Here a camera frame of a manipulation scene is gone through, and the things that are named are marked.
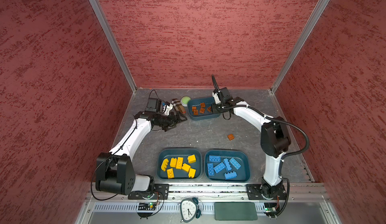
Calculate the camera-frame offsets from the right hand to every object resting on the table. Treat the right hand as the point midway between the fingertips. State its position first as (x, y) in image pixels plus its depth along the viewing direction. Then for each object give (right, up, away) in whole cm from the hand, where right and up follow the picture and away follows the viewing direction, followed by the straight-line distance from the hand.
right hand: (213, 111), depth 94 cm
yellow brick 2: (-24, -28, -13) cm, 39 cm away
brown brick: (-13, +1, +12) cm, 18 cm away
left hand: (-19, -7, -13) cm, 24 cm away
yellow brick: (-28, -29, -14) cm, 43 cm away
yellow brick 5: (-14, -27, -11) cm, 32 cm away
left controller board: (-35, -46, -23) cm, 62 cm away
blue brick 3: (+6, -29, -13) cm, 33 cm away
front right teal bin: (+15, -33, -15) cm, 39 cm away
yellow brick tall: (-20, -29, -11) cm, 37 cm away
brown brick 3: (-7, 0, +12) cm, 14 cm away
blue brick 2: (+7, -33, -17) cm, 38 cm away
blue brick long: (-3, -32, -12) cm, 35 cm away
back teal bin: (-3, -3, +9) cm, 10 cm away
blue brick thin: (0, -27, -10) cm, 29 cm away
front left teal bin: (-30, -24, -11) cm, 40 cm away
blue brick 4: (+11, -28, -11) cm, 32 cm away
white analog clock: (-14, -43, -28) cm, 54 cm away
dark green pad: (+8, -46, -26) cm, 53 cm away
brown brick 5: (+11, -16, -1) cm, 20 cm away
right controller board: (+25, -45, -24) cm, 57 cm away
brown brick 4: (-6, +4, +14) cm, 16 cm away
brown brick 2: (-11, -1, +10) cm, 15 cm away
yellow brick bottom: (-13, -32, -17) cm, 38 cm away
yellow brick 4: (-16, -30, -14) cm, 37 cm away
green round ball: (-20, +7, +15) cm, 26 cm away
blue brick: (+2, -31, -14) cm, 33 cm away
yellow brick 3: (-25, -33, -15) cm, 44 cm away
